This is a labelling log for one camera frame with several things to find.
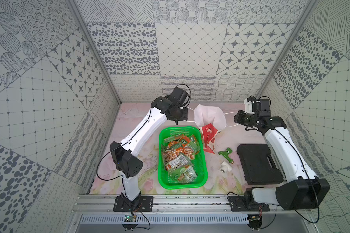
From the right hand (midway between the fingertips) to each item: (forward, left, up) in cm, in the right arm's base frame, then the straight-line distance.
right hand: (235, 118), depth 79 cm
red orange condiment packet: (-10, +34, -18) cm, 39 cm away
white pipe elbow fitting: (-19, +4, -23) cm, 30 cm away
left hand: (+1, +28, +3) cm, 29 cm away
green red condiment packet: (-4, +24, -19) cm, 31 cm away
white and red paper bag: (+7, +11, -11) cm, 17 cm away
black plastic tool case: (-19, -14, -20) cm, 31 cm away
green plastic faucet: (-10, +2, -24) cm, 26 cm away
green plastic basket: (-24, +22, -23) cm, 40 cm away
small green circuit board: (-44, +56, -25) cm, 76 cm away
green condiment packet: (-24, +33, -18) cm, 45 cm away
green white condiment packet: (-17, +30, -19) cm, 39 cm away
